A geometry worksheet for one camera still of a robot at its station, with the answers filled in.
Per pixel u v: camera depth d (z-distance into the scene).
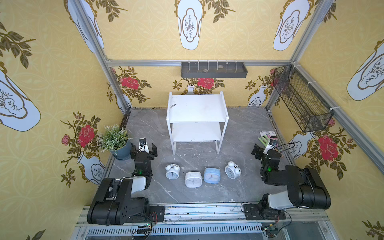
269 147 0.80
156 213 0.73
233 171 0.80
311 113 0.82
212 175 0.81
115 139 0.80
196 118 0.72
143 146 0.74
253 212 0.74
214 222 0.73
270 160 0.70
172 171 0.80
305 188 0.45
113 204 0.42
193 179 0.79
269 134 1.06
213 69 0.91
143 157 0.69
